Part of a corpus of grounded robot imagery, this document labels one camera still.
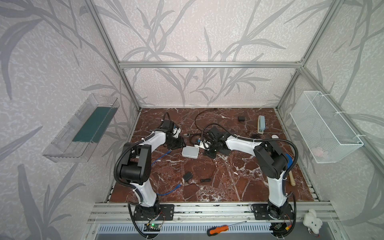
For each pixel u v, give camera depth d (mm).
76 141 632
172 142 819
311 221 686
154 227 707
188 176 849
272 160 515
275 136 1042
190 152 945
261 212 731
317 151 731
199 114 1165
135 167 486
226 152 954
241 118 1125
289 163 921
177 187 823
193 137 1027
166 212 741
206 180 834
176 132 847
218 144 728
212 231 674
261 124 1046
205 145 826
